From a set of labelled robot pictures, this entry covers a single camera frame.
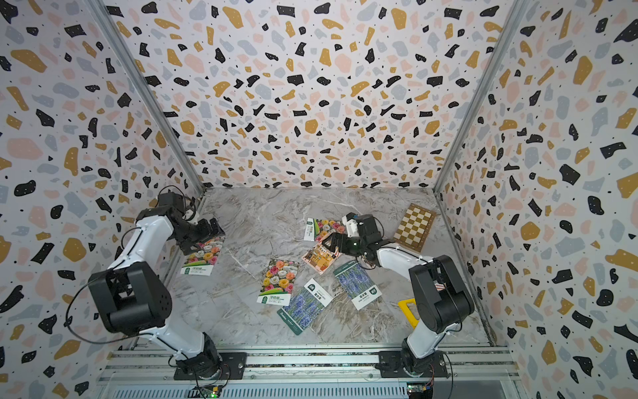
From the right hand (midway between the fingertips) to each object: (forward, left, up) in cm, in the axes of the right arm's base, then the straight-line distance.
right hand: (333, 243), depth 90 cm
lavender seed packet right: (-11, -9, -11) cm, 18 cm away
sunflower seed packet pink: (0, +5, -9) cm, 11 cm away
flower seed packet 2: (+13, +8, -9) cm, 18 cm away
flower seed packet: (-11, +20, -10) cm, 25 cm away
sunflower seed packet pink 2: (-5, -1, +8) cm, 9 cm away
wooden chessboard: (+15, -35, -9) cm, 39 cm away
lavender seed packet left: (-19, +10, -10) cm, 24 cm away
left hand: (-1, +42, +5) cm, 42 cm away
